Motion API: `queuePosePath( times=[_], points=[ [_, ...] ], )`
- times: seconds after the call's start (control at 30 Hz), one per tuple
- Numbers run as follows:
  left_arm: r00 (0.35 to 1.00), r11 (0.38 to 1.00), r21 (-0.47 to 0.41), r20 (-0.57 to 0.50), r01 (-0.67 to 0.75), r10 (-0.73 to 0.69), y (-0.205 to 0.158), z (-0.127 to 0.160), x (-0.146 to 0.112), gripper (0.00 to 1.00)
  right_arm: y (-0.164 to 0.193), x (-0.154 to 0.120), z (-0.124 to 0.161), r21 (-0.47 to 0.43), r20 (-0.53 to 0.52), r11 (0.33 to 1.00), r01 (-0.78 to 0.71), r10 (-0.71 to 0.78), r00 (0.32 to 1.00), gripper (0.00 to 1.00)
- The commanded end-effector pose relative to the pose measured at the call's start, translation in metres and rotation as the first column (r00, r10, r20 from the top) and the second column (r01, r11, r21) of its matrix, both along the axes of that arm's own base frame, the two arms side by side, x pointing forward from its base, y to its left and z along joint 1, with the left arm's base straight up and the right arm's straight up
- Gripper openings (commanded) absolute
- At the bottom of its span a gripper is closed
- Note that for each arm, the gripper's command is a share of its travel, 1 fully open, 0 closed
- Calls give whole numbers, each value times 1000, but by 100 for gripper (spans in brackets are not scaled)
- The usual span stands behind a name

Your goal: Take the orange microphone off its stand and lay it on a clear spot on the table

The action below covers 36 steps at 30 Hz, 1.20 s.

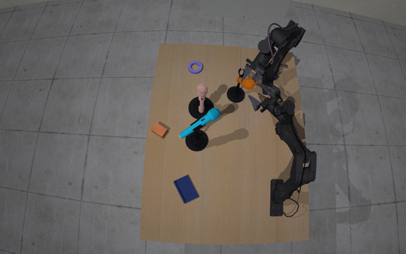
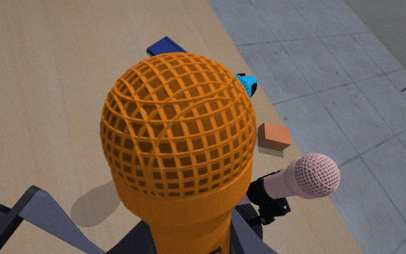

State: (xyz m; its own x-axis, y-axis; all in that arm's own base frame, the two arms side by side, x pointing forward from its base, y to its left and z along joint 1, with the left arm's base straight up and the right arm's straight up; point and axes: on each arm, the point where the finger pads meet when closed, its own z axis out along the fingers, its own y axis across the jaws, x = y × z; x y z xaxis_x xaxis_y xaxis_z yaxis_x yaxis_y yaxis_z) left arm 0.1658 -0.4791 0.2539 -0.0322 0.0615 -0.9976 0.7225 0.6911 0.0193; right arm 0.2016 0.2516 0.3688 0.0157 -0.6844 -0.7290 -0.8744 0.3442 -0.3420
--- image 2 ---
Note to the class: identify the orange rectangular block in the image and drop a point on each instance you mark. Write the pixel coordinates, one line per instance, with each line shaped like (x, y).
(274, 136)

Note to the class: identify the black microphone stand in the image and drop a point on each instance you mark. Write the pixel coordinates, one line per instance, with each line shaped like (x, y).
(268, 207)
(254, 86)

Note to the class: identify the orange microphone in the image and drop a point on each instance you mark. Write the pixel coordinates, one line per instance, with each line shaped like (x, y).
(178, 131)

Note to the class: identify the blue microphone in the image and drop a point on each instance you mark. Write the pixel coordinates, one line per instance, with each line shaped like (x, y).
(247, 82)

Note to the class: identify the dark blue notebook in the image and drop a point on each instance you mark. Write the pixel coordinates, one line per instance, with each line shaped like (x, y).
(165, 45)

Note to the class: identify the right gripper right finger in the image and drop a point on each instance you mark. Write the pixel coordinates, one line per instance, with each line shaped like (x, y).
(243, 239)

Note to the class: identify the pink microphone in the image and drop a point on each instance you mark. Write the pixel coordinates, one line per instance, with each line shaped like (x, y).
(311, 176)

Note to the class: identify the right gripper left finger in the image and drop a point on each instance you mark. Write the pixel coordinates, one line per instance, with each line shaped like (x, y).
(138, 241)

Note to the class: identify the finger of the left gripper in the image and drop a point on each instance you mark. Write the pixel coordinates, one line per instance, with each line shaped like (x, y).
(43, 211)

